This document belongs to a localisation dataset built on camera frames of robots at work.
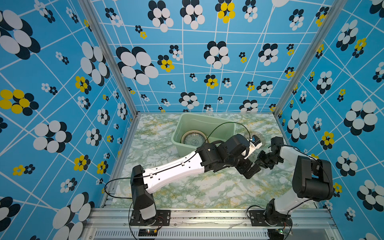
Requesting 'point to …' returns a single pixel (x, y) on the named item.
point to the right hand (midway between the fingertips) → (259, 161)
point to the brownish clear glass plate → (249, 134)
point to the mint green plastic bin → (188, 121)
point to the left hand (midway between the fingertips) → (256, 160)
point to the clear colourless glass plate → (194, 137)
